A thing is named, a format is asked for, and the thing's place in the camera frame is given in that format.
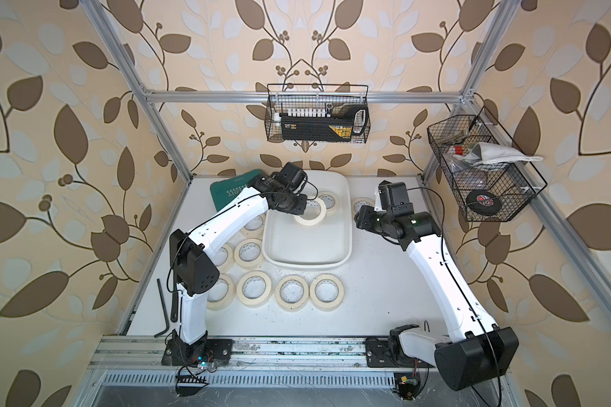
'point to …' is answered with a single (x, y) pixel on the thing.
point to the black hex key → (165, 310)
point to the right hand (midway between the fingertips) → (361, 218)
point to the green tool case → (222, 192)
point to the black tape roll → (484, 203)
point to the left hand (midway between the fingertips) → (303, 206)
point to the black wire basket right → (490, 179)
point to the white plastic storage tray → (287, 244)
